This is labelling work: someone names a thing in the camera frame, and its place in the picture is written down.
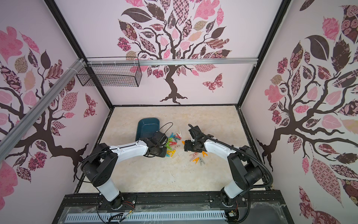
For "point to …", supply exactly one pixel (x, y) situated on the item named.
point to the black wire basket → (111, 71)
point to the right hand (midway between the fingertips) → (188, 146)
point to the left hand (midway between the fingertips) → (163, 155)
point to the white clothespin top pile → (179, 133)
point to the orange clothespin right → (204, 153)
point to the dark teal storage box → (146, 127)
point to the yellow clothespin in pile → (171, 152)
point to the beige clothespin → (194, 154)
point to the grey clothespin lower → (201, 161)
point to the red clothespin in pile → (173, 143)
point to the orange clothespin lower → (196, 159)
